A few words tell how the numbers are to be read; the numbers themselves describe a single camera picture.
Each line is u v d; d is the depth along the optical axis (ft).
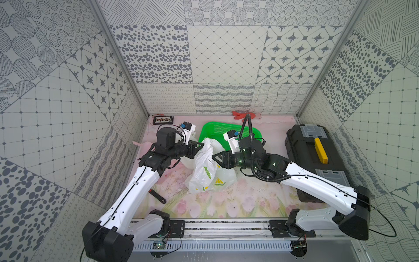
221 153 2.02
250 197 2.75
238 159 1.91
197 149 2.30
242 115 3.91
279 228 2.40
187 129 2.11
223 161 1.99
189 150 2.09
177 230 2.41
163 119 3.84
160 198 2.68
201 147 2.35
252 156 1.64
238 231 2.45
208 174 2.34
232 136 2.00
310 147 2.76
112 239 1.19
